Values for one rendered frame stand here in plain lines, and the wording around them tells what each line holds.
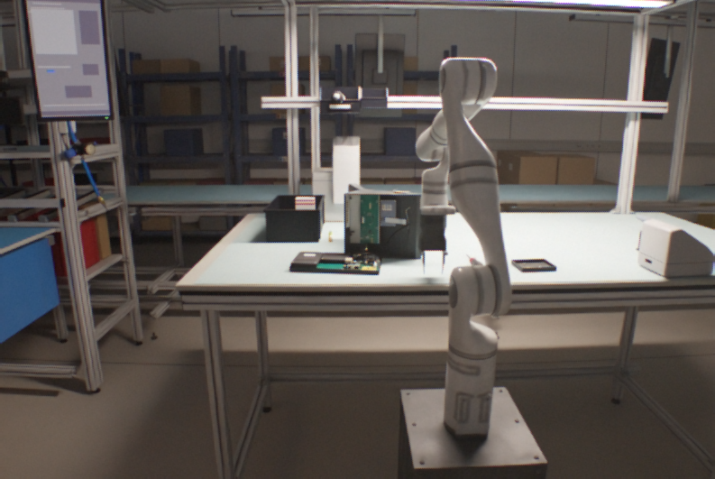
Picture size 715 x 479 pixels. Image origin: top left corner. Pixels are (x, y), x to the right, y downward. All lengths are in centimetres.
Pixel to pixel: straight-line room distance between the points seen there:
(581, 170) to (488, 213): 421
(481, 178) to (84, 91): 173
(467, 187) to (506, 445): 49
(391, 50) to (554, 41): 313
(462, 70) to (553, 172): 402
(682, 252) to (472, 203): 83
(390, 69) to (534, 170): 217
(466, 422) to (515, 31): 525
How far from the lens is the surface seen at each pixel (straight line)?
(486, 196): 85
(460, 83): 92
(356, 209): 143
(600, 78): 624
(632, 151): 240
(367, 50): 318
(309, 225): 162
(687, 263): 156
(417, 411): 102
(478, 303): 82
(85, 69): 217
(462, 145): 87
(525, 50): 586
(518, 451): 96
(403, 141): 503
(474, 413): 93
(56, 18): 217
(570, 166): 497
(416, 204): 142
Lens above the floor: 145
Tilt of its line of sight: 12 degrees down
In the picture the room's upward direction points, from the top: straight up
